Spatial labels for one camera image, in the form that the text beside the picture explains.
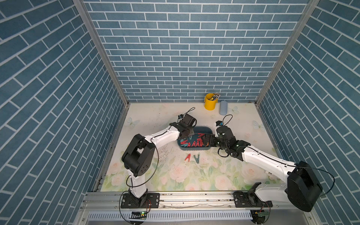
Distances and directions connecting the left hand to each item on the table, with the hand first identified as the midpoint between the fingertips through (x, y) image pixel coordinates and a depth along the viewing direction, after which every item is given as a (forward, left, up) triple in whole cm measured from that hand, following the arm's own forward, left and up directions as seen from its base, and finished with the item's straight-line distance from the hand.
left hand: (194, 132), depth 93 cm
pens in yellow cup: (+27, -17, +9) cm, 33 cm away
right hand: (-7, -8, +5) cm, 11 cm away
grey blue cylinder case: (+29, -26, -6) cm, 40 cm away
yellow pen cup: (+29, -14, -3) cm, 33 cm away
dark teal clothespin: (-15, -2, -8) cm, 18 cm away
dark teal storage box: (-3, -2, -7) cm, 8 cm away
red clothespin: (-14, +4, -7) cm, 16 cm away
